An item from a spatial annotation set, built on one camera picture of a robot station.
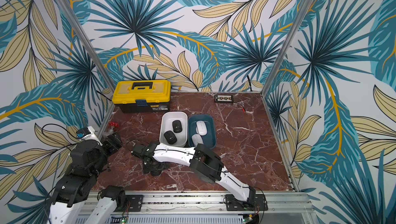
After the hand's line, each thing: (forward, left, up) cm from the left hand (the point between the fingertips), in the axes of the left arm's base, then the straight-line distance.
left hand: (114, 139), depth 68 cm
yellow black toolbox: (+34, -2, -8) cm, 35 cm away
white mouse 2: (+20, -39, -22) cm, 49 cm away
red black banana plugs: (+37, -69, -23) cm, 82 cm away
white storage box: (+25, -16, -21) cm, 36 cm away
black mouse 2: (+21, -24, -21) cm, 38 cm away
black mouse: (+13, -20, -21) cm, 32 cm away
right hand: (-5, -13, -24) cm, 28 cm away
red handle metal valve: (+20, +15, -19) cm, 32 cm away
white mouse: (+12, -36, -22) cm, 44 cm away
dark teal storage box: (+13, -44, -23) cm, 52 cm away
